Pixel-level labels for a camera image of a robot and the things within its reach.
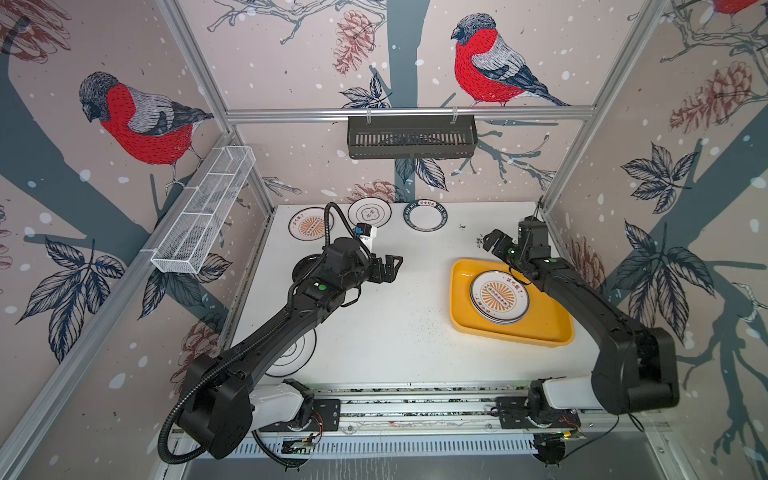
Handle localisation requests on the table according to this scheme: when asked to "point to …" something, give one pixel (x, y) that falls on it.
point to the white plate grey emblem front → (296, 356)
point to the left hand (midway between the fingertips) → (389, 257)
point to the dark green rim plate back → (426, 215)
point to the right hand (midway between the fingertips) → (493, 244)
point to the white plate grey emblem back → (369, 210)
